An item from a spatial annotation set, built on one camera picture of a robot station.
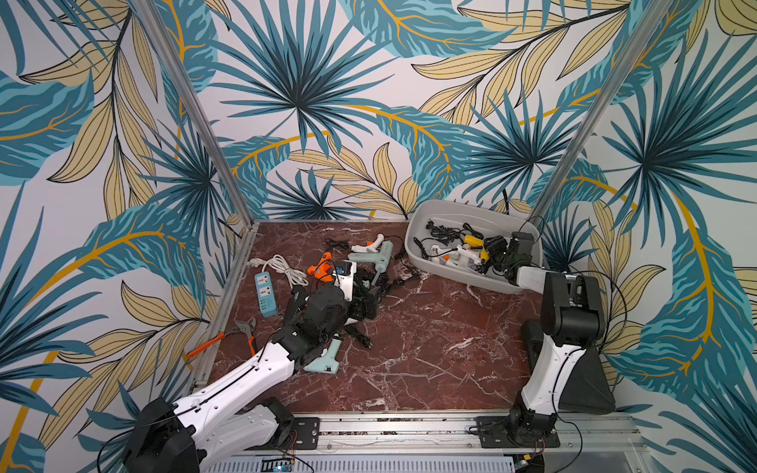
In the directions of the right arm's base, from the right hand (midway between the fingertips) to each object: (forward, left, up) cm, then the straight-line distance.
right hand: (489, 241), depth 103 cm
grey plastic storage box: (+15, -5, -4) cm, 16 cm away
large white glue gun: (-4, +8, -4) cm, 10 cm away
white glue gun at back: (+3, +42, -6) cm, 43 cm away
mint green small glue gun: (-38, +55, -7) cm, 67 cm away
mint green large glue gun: (-5, +38, -2) cm, 38 cm away
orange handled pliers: (-27, +80, -7) cm, 85 cm away
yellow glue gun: (+2, +3, -3) cm, 5 cm away
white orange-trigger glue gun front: (-2, +13, -6) cm, 14 cm away
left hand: (-26, +44, +12) cm, 52 cm away
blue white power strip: (-16, +76, -5) cm, 78 cm away
